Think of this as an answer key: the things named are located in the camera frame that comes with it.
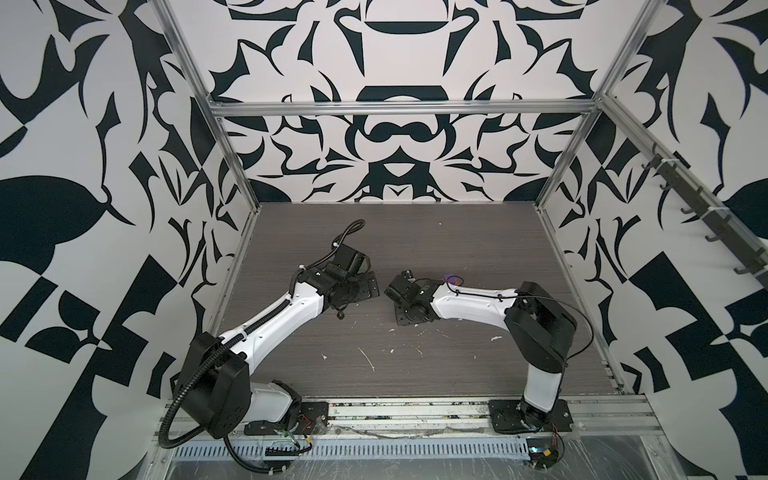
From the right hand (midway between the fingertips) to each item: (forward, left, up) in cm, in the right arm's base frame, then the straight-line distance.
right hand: (404, 314), depth 90 cm
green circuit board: (-34, -31, -3) cm, 46 cm away
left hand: (+4, +11, +12) cm, 16 cm away
